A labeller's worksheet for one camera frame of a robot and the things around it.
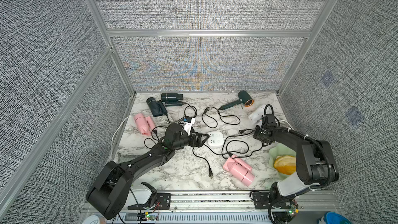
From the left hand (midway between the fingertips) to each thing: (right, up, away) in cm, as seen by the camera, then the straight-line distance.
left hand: (206, 134), depth 80 cm
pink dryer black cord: (+2, -20, +2) cm, 20 cm away
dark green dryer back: (-23, +20, +31) cm, 44 cm away
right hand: (+32, 0, +16) cm, 36 cm away
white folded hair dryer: (+33, +9, +20) cm, 39 cm away
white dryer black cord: (+22, -3, +16) cm, 27 cm away
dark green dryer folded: (-32, +14, +25) cm, 43 cm away
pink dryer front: (+17, -18, 0) cm, 25 cm away
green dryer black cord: (+4, +7, +26) cm, 27 cm away
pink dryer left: (-37, +4, +17) cm, 41 cm away
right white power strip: (+6, -5, +12) cm, 15 cm away
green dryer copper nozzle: (+28, +21, +30) cm, 47 cm away
